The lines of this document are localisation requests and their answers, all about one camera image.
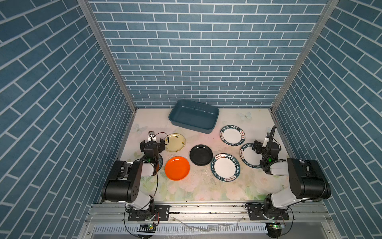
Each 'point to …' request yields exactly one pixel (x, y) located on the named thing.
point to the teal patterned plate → (160, 163)
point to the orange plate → (177, 168)
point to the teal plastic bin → (194, 115)
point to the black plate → (201, 155)
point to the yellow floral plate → (175, 142)
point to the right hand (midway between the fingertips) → (265, 142)
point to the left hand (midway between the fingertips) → (156, 138)
